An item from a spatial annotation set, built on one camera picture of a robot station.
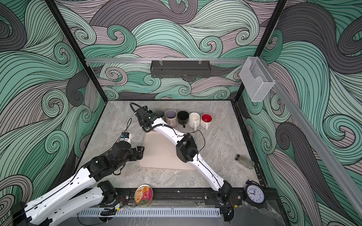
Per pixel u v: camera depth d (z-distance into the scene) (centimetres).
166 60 93
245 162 83
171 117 96
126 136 67
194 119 104
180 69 99
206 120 103
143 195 71
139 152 68
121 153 55
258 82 76
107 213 71
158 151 88
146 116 73
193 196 74
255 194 72
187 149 63
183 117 106
